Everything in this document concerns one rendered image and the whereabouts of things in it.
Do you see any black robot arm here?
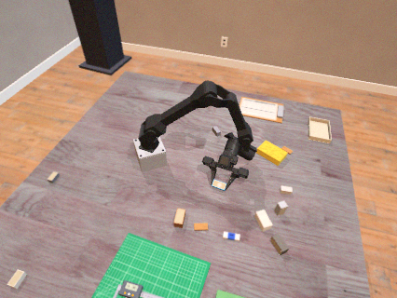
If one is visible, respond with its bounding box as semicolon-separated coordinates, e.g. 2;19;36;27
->
139;80;257;167

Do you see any green cutting mat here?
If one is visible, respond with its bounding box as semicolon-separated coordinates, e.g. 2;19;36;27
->
91;233;211;298

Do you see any blue block with black label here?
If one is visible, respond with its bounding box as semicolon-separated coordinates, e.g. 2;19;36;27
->
212;179;227;191

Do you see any green rectangular block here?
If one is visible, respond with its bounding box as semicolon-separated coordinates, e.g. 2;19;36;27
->
215;290;245;298

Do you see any yellow sponge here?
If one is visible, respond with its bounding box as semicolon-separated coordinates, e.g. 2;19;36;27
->
256;141;288;166

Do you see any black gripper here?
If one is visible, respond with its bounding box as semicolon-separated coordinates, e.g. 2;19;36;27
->
202;148;249;190

